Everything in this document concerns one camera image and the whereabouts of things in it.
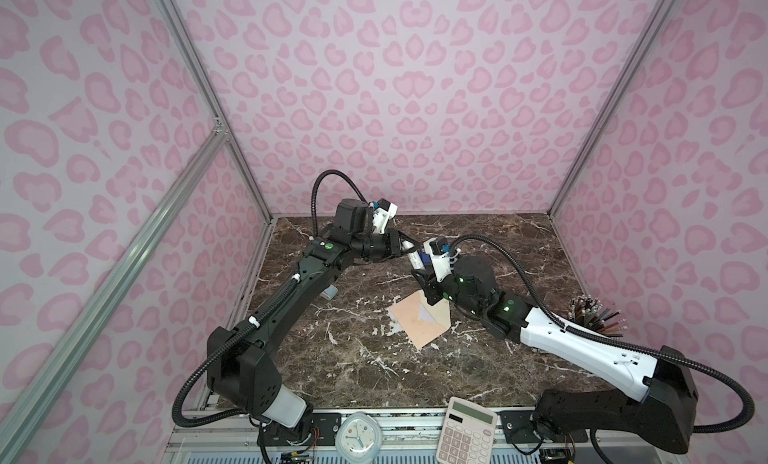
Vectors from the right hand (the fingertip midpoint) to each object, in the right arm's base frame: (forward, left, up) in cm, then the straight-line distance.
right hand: (417, 267), depth 73 cm
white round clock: (-33, +13, -22) cm, 42 cm away
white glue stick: (+1, +1, +3) cm, 3 cm away
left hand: (+4, -1, +5) cm, 6 cm away
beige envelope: (-2, -1, -26) cm, 26 cm away
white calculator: (-31, -12, -24) cm, 41 cm away
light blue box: (+6, +27, -23) cm, 36 cm away
